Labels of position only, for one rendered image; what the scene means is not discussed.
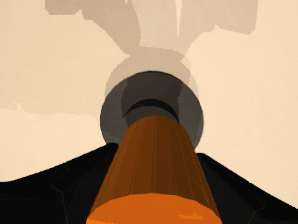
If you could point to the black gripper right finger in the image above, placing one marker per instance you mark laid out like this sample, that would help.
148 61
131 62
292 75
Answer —
240 202

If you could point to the orange knob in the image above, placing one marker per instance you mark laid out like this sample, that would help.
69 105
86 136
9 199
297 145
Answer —
155 178

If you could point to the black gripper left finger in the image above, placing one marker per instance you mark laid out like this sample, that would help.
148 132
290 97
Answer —
60 195

